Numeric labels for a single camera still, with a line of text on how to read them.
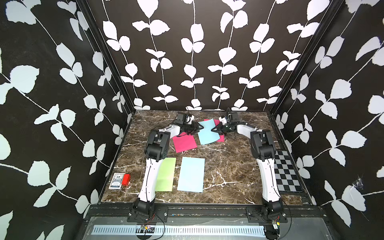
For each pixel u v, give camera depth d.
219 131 1.01
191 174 0.88
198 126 1.01
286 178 0.84
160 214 0.74
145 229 0.70
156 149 0.65
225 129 0.98
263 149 0.65
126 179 0.83
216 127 1.04
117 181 0.84
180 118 0.92
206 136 1.04
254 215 0.73
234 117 0.93
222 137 1.04
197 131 1.00
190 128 0.98
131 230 0.70
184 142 1.00
